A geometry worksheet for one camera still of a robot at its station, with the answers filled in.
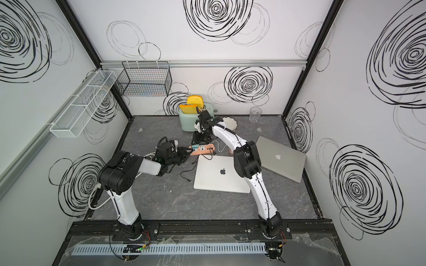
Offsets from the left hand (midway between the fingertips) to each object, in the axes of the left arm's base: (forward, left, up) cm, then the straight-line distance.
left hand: (192, 151), depth 96 cm
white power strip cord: (-19, +51, -8) cm, 55 cm away
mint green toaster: (+18, +4, +8) cm, 20 cm away
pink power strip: (+2, -6, 0) cm, 6 cm away
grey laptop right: (-2, -53, -3) cm, 53 cm away
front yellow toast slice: (+20, +3, +15) cm, 26 cm away
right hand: (+3, -1, +4) cm, 5 cm away
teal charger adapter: (+3, -1, +2) cm, 4 cm away
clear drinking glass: (+32, -40, +1) cm, 52 cm away
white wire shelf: (+5, +49, +29) cm, 57 cm away
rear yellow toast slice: (+28, 0, +16) cm, 32 cm away
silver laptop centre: (-12, -16, -4) cm, 20 cm away
